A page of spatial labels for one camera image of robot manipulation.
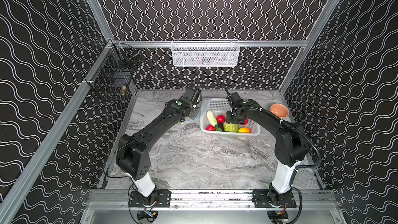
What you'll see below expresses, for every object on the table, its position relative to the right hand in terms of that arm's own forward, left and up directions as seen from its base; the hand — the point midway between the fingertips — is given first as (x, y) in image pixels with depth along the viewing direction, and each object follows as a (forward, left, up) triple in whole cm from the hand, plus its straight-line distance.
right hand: (232, 120), depth 93 cm
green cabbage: (-5, +1, 0) cm, 5 cm away
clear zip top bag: (+11, +17, +2) cm, 20 cm away
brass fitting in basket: (+3, +59, +23) cm, 63 cm away
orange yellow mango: (-4, -7, -5) cm, 10 cm away
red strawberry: (+3, +7, -3) cm, 8 cm away
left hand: (-1, +22, +12) cm, 25 cm away
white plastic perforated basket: (+14, +6, -4) cm, 16 cm away
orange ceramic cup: (+12, -34, -6) cm, 36 cm away
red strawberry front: (-4, +13, -2) cm, 14 cm away
